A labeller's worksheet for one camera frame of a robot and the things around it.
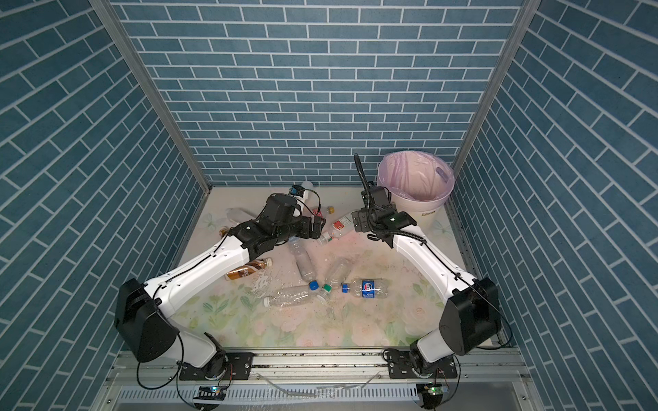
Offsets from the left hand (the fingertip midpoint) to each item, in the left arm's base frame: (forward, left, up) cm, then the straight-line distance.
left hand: (320, 219), depth 79 cm
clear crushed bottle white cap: (-17, +12, -21) cm, 29 cm away
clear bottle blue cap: (-4, +7, -21) cm, 23 cm away
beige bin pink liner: (+24, -38, -7) cm, 45 cm away
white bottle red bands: (+1, +3, +10) cm, 11 cm away
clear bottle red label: (+11, -7, -18) cm, 22 cm away
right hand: (+5, -18, -2) cm, 19 cm away
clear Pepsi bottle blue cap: (-14, -16, -18) cm, 28 cm away
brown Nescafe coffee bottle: (+10, +40, -21) cm, 46 cm away
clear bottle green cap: (-6, -6, -23) cm, 25 cm away
